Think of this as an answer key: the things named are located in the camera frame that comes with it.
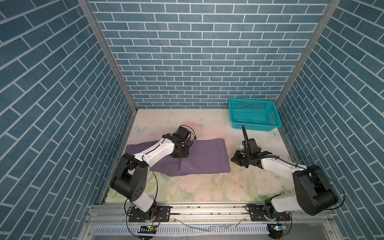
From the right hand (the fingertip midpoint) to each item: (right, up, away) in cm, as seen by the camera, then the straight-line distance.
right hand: (229, 157), depth 90 cm
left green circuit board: (-44, -31, -18) cm, 57 cm away
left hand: (-27, +2, -1) cm, 27 cm away
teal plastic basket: (+27, +27, +29) cm, 48 cm away
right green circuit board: (+19, -32, -18) cm, 41 cm away
